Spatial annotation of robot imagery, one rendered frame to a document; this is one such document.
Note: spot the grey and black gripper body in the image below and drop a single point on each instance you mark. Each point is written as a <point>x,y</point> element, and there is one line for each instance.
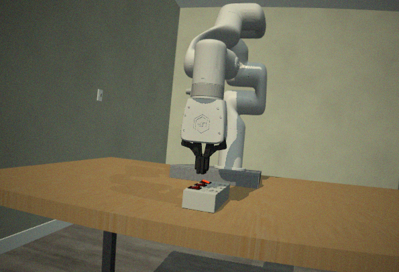
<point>204,120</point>

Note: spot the grey power strip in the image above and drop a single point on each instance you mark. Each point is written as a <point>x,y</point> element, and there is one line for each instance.
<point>205,196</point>

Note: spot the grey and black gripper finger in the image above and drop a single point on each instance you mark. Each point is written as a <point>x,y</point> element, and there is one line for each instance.
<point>196,148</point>
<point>209,150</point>

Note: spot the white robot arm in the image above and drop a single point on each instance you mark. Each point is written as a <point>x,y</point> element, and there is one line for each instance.
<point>217,49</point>

